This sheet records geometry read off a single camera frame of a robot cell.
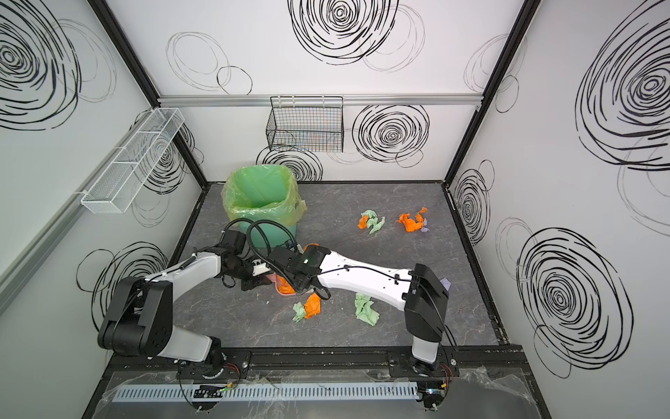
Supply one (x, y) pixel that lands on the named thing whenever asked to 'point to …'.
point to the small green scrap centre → (299, 312)
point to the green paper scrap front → (364, 309)
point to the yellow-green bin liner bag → (255, 193)
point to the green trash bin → (276, 233)
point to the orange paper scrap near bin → (283, 286)
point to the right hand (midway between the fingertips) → (303, 280)
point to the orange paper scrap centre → (312, 305)
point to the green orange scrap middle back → (369, 219)
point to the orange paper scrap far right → (413, 225)
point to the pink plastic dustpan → (275, 278)
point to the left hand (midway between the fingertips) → (269, 273)
